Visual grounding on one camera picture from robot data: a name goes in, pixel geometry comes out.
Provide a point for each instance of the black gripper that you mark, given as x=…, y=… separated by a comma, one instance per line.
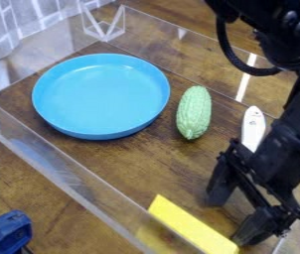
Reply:
x=266, y=175

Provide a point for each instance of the yellow butter brick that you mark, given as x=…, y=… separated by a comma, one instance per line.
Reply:
x=190, y=228

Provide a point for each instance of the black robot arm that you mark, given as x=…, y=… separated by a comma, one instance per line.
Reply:
x=274, y=19

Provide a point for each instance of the blue round tray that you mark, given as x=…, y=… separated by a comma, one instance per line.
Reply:
x=102, y=96

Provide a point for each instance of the green bitter gourd toy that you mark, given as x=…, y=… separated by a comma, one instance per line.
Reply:
x=194, y=112

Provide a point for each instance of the blue clamp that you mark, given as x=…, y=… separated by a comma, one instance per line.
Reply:
x=15, y=231

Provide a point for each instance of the white patterned curtain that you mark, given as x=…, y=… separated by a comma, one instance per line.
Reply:
x=25, y=17

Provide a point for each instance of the clear acrylic enclosure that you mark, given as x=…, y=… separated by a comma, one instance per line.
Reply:
x=86, y=189

